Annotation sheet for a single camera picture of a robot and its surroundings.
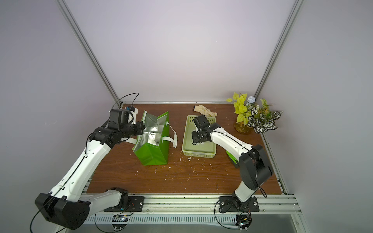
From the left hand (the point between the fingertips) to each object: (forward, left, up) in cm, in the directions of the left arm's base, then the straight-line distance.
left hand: (146, 124), depth 76 cm
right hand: (+3, -27, -14) cm, 31 cm away
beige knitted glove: (+32, -34, -23) cm, 52 cm away
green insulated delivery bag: (-11, -4, -5) cm, 12 cm away
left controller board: (-40, +12, -29) cm, 51 cm away
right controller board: (-39, -50, -26) cm, 69 cm away
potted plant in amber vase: (+6, -58, 0) cm, 58 cm away
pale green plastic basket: (-3, -34, -24) cm, 41 cm away
